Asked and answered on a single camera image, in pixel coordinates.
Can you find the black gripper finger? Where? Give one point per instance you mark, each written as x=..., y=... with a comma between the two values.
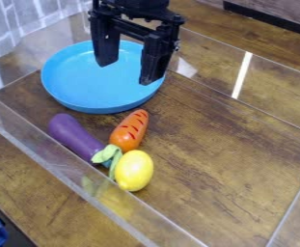
x=160, y=43
x=104, y=41

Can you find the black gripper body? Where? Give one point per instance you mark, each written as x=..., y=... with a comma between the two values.
x=111, y=17

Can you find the orange toy carrot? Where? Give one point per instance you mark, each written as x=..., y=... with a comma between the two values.
x=124, y=139

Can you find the yellow toy lemon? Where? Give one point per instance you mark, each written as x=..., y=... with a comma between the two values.
x=134, y=170

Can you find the blue round tray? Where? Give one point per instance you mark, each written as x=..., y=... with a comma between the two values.
x=92, y=89

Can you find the purple toy eggplant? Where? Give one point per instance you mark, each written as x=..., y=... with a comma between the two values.
x=70, y=133

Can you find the clear acrylic barrier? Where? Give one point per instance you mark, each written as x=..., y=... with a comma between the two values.
x=147, y=225

